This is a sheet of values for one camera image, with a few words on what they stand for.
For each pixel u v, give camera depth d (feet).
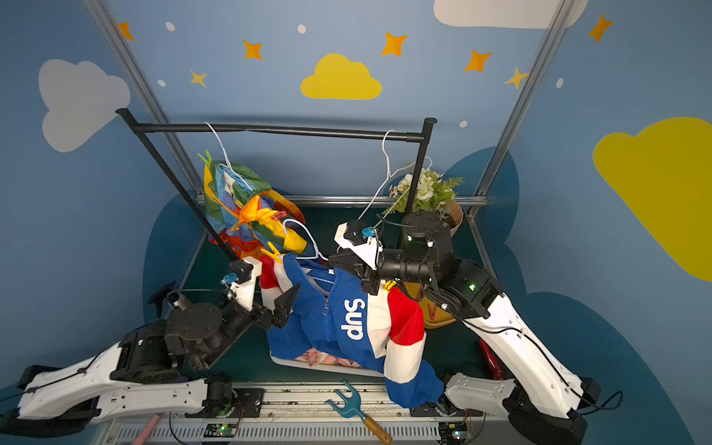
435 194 2.83
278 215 2.02
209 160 2.35
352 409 2.38
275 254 1.98
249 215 2.05
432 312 1.65
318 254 1.69
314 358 2.39
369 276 1.47
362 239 1.34
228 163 2.04
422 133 1.77
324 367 2.36
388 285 1.68
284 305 1.59
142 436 2.23
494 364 2.56
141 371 1.28
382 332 1.91
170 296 2.65
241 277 1.43
